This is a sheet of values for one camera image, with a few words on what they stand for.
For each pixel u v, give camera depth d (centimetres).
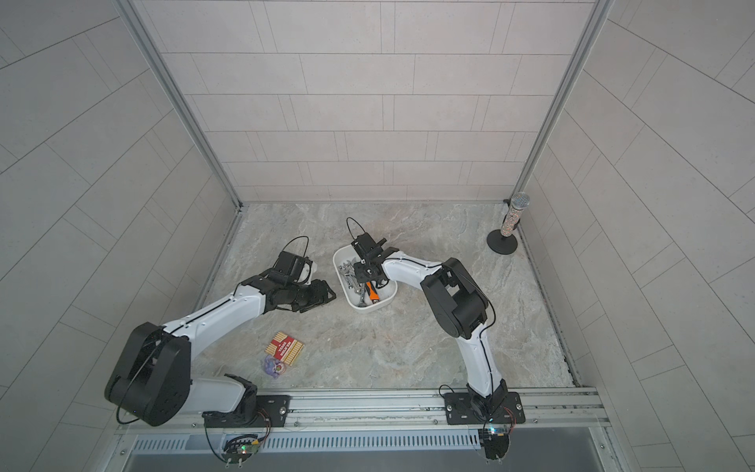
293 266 68
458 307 52
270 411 71
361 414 71
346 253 96
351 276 96
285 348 80
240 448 65
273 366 78
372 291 91
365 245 76
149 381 41
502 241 104
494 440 68
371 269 71
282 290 63
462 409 71
